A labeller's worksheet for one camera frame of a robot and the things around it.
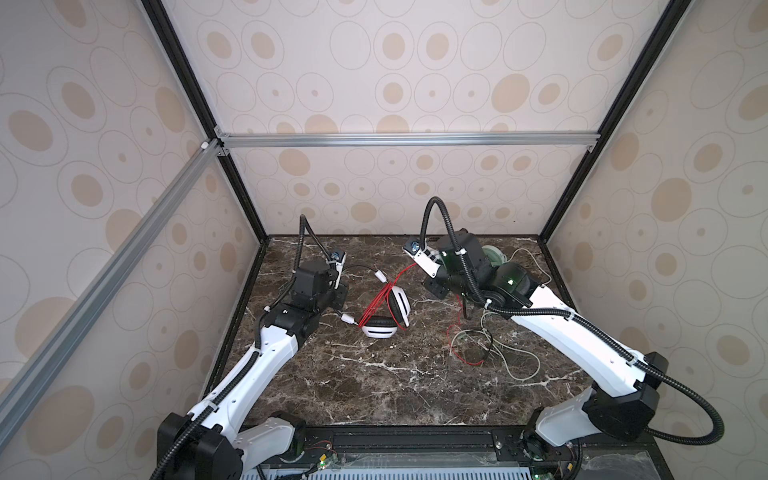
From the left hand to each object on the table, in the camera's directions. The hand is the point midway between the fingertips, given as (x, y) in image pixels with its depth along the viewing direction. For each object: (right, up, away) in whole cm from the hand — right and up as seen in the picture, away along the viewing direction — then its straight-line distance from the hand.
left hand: (345, 272), depth 78 cm
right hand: (+21, +3, -8) cm, 22 cm away
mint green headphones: (+48, +5, +25) cm, 54 cm away
